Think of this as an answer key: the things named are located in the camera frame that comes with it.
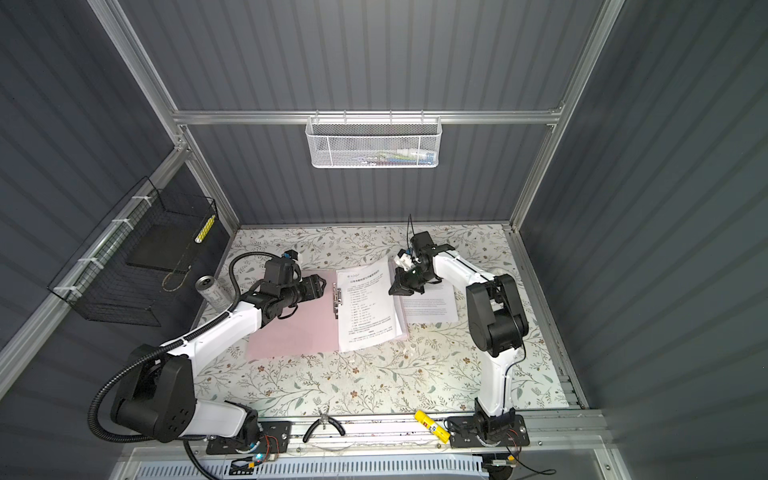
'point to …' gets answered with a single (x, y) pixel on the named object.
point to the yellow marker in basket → (199, 238)
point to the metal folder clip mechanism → (337, 299)
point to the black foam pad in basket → (166, 246)
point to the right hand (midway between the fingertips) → (394, 293)
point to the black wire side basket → (123, 272)
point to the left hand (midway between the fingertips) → (317, 283)
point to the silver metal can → (214, 292)
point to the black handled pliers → (323, 418)
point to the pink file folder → (314, 328)
